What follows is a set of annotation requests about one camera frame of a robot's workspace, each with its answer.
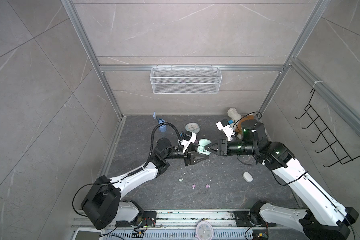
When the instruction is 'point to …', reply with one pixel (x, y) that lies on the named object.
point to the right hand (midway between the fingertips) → (206, 147)
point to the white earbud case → (247, 177)
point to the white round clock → (204, 230)
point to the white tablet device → (89, 233)
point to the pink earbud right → (207, 186)
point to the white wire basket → (186, 80)
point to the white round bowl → (192, 127)
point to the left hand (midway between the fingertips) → (208, 152)
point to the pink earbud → (193, 186)
